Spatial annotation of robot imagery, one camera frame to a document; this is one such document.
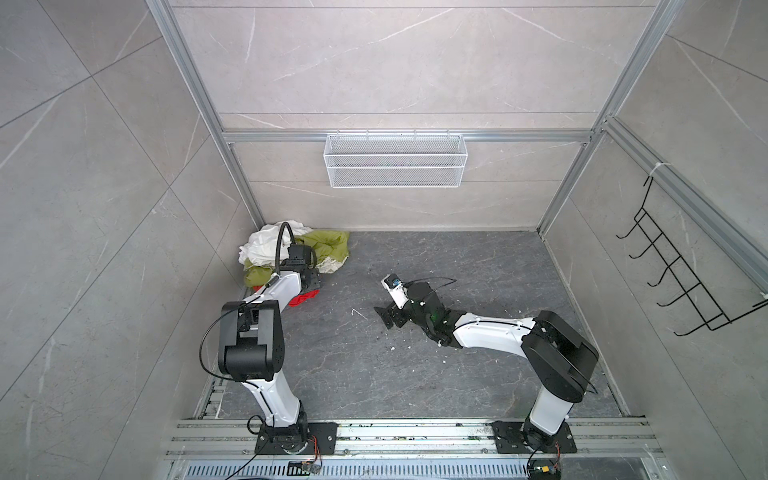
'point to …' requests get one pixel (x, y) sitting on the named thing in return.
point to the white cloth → (261, 246)
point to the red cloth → (296, 300)
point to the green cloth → (326, 245)
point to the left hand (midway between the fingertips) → (302, 275)
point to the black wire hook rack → (693, 288)
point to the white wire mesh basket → (395, 161)
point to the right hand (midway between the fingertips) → (387, 295)
